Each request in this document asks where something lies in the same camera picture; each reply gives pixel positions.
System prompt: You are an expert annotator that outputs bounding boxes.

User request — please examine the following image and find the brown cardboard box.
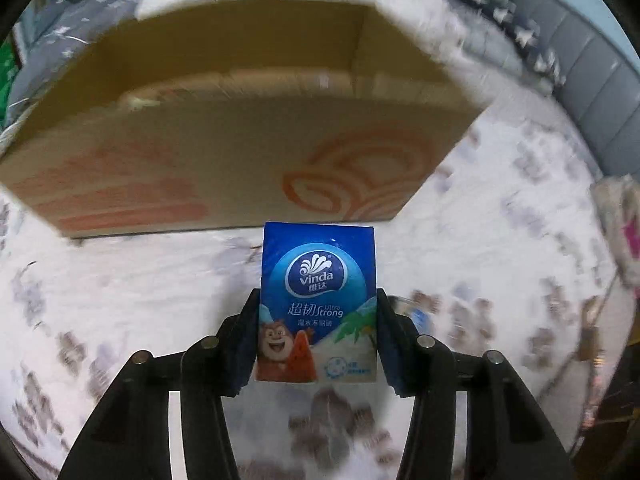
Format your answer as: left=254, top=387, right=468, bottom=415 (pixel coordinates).
left=1, top=0, right=480, bottom=237

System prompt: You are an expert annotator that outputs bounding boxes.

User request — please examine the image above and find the pink white packet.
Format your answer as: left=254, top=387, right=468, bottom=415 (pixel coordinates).
left=590, top=174, right=639, bottom=295

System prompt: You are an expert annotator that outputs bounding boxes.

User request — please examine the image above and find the navy star pillow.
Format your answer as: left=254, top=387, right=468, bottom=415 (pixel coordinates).
left=461, top=0, right=566, bottom=89

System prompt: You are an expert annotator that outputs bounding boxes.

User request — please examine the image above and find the grey star pattern blanket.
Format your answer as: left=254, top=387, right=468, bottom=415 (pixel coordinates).
left=3, top=0, right=139, bottom=127

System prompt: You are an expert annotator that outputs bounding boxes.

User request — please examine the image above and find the blue Vinda tissue pack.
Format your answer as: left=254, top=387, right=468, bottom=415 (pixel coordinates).
left=256, top=222, right=376, bottom=384

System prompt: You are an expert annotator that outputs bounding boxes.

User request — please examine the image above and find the green shopping bag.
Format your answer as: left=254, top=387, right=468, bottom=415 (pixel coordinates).
left=0, top=39, right=20, bottom=122

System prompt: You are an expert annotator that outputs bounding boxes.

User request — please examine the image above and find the grey padded headboard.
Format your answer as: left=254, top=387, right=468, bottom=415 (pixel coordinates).
left=511, top=0, right=639, bottom=178

